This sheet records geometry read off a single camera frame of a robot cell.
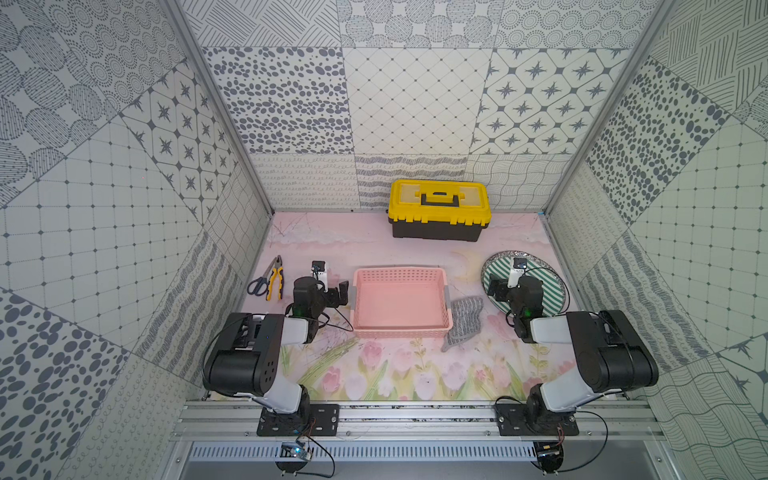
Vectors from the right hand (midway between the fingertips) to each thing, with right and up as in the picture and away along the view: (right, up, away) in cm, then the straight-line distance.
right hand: (507, 277), depth 95 cm
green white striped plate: (+16, -3, +2) cm, 17 cm away
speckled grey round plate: (+10, +7, +12) cm, 17 cm away
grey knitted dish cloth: (-16, -12, -10) cm, 22 cm away
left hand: (-58, 0, -1) cm, 58 cm away
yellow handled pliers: (-77, +2, +6) cm, 78 cm away
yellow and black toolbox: (-22, +23, +3) cm, 32 cm away
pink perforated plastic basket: (-35, -9, +1) cm, 36 cm away
